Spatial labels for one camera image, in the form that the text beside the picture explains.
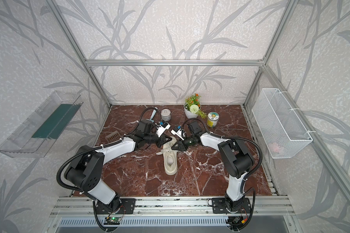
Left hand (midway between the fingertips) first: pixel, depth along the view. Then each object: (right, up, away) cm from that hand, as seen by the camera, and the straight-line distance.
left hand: (172, 135), depth 87 cm
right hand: (+1, -5, +2) cm, 6 cm away
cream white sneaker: (-1, -13, -2) cm, 14 cm away
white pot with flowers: (+13, +18, +12) cm, 25 cm away
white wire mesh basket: (+50, +4, -26) cm, 56 cm away
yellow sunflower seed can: (+28, +10, +15) cm, 33 cm away
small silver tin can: (-6, +13, +19) cm, 23 cm away
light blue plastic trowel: (-17, +13, +25) cm, 33 cm away
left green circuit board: (-28, -41, -15) cm, 52 cm away
